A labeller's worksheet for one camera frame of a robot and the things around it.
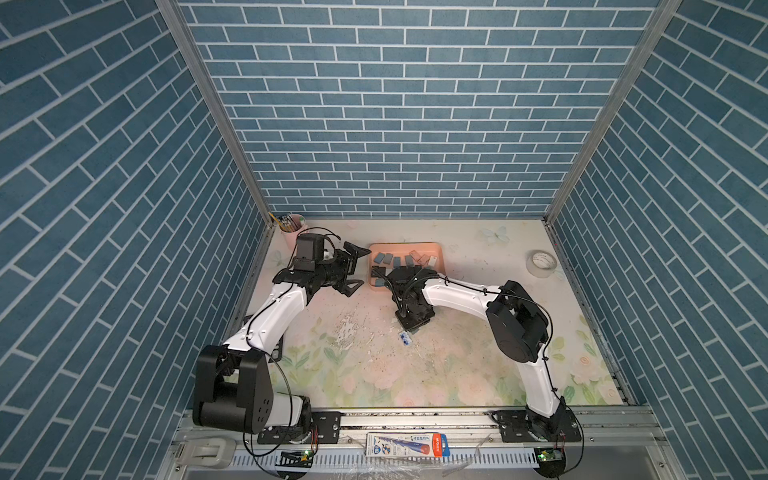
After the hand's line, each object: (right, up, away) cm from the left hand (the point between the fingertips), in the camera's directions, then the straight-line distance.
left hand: (376, 263), depth 81 cm
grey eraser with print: (+10, -1, +27) cm, 29 cm away
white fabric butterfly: (+47, +9, +36) cm, 60 cm away
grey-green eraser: (+2, 0, +27) cm, 27 cm away
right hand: (+10, -21, +10) cm, 25 cm away
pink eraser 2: (+15, 0, +27) cm, 31 cm away
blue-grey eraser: (-1, 0, +27) cm, 27 cm away
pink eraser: (+12, +2, +28) cm, 30 cm away
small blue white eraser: (+8, -23, +7) cm, 26 cm away
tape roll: (+59, -2, +27) cm, 64 cm away
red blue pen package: (+8, -43, -11) cm, 45 cm away
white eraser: (+18, -1, +26) cm, 32 cm away
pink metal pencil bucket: (-30, +12, +17) cm, 36 cm away
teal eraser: (+6, -1, +27) cm, 27 cm away
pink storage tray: (+8, +3, +31) cm, 32 cm away
